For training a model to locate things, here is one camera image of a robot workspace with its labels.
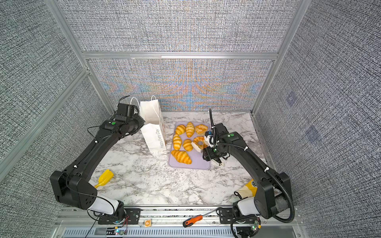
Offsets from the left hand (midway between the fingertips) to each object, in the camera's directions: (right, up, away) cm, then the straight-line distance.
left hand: (144, 120), depth 83 cm
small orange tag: (+5, -50, -11) cm, 51 cm away
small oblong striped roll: (+17, -14, +16) cm, 27 cm away
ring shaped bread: (+32, -12, +18) cm, 39 cm away
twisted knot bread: (+33, -5, +21) cm, 39 cm away
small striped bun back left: (+19, -5, +21) cm, 28 cm away
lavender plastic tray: (+29, -21, +10) cm, 37 cm away
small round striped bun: (+24, -15, +13) cm, 31 cm away
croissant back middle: (+26, -5, +20) cm, 33 cm away
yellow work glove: (+57, -37, -3) cm, 69 cm away
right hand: (+36, -19, 0) cm, 41 cm away
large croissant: (+20, -21, +7) cm, 30 cm away
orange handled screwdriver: (+26, -48, -12) cm, 56 cm away
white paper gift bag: (+6, -5, -2) cm, 8 cm away
